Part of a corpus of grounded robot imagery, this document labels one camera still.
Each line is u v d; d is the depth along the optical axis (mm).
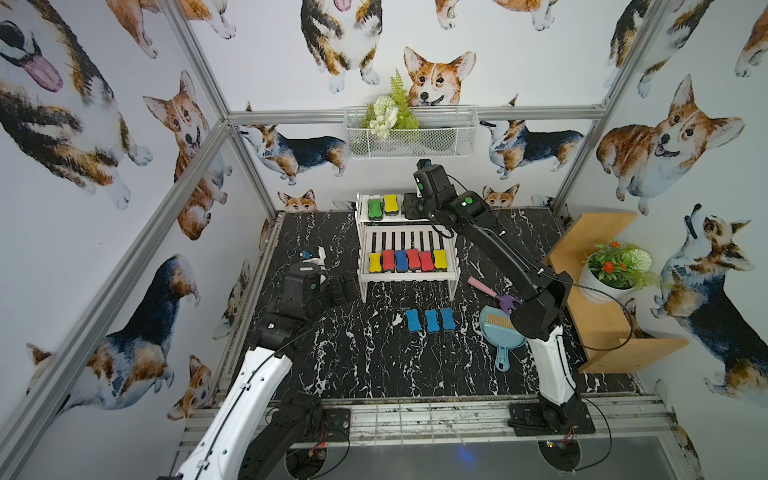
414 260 898
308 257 639
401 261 888
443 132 926
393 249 943
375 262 884
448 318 902
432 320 904
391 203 838
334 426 733
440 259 888
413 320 904
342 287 673
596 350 798
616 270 766
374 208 830
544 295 509
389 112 792
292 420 593
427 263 882
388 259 892
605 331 823
